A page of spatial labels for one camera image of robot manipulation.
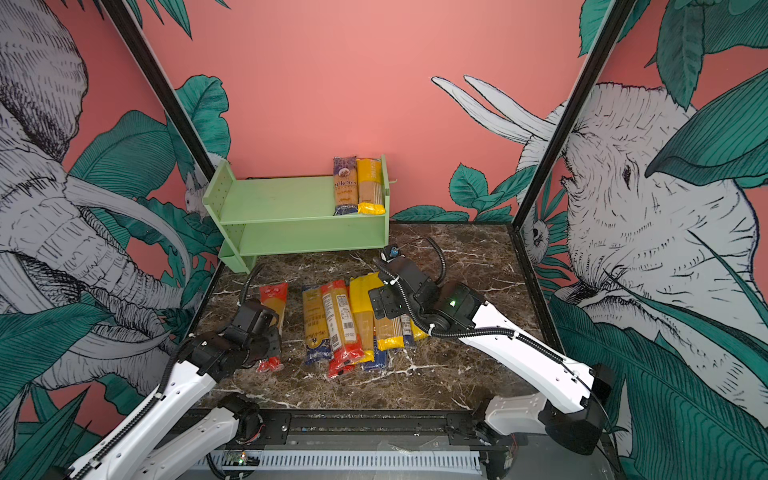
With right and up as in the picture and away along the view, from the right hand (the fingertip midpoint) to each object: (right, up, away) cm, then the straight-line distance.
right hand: (385, 287), depth 68 cm
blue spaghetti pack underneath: (-2, -22, +15) cm, 27 cm away
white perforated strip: (-9, -42, +2) cm, 43 cm away
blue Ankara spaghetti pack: (-12, +26, +18) cm, 34 cm away
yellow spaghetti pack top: (-5, +28, +20) cm, 35 cm away
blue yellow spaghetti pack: (-21, -18, +18) cm, 32 cm away
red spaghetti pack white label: (-12, -18, +13) cm, 26 cm away
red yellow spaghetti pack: (-33, -5, +17) cm, 37 cm away
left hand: (-29, -14, +9) cm, 34 cm away
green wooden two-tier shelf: (-34, +20, +33) cm, 52 cm away
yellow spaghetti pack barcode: (-9, -4, +30) cm, 31 cm away
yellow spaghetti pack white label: (+6, -14, +20) cm, 25 cm away
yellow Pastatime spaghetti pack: (0, -15, +17) cm, 22 cm away
